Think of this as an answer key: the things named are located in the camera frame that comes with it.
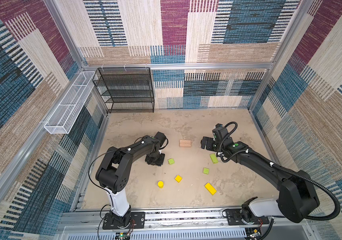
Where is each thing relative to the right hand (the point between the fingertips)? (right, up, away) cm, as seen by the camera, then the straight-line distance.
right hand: (208, 144), depth 87 cm
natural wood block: (-12, +1, +16) cm, 20 cm away
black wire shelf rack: (-54, +36, +21) cm, 69 cm away
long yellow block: (0, -23, -4) cm, 24 cm away
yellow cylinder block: (-27, -21, -4) cm, 35 cm away
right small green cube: (-1, -16, +2) cm, 16 cm away
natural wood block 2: (-13, -2, +13) cm, 18 cm away
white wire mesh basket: (-72, +13, -17) cm, 75 cm away
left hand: (-29, -11, +5) cm, 32 cm away
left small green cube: (-22, -11, +5) cm, 25 cm away
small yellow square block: (-17, -19, 0) cm, 26 cm away
